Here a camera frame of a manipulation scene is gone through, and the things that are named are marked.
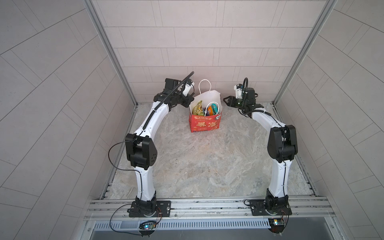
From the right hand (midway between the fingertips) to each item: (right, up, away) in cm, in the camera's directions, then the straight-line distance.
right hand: (226, 97), depth 96 cm
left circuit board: (-40, -60, -32) cm, 79 cm away
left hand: (-20, 0, -10) cm, 22 cm away
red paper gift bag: (-14, -8, 0) cm, 16 cm away
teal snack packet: (-8, -7, -2) cm, 11 cm away
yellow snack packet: (-18, -8, -7) cm, 21 cm away
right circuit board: (+18, -62, -28) cm, 71 cm away
